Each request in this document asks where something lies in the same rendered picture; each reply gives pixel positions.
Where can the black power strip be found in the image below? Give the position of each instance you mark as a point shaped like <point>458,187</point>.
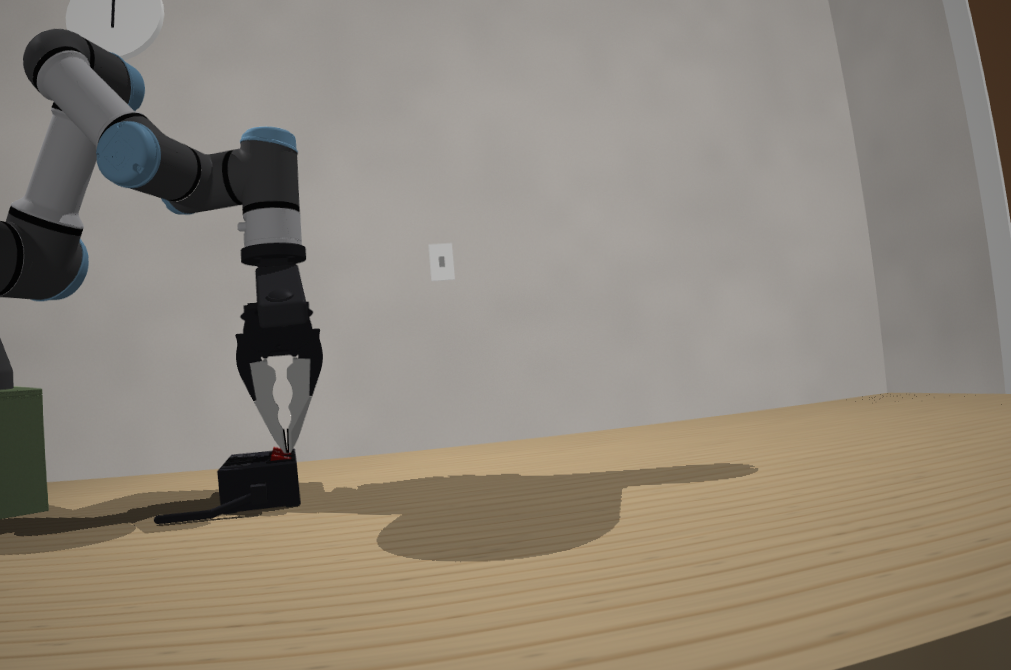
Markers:
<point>271,480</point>

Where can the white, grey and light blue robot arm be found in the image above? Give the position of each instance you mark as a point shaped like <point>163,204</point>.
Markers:
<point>41,257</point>

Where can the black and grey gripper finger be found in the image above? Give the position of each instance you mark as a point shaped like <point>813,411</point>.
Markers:
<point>259,379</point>
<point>303,375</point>

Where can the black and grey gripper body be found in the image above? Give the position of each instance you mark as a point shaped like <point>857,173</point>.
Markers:
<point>274,254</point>

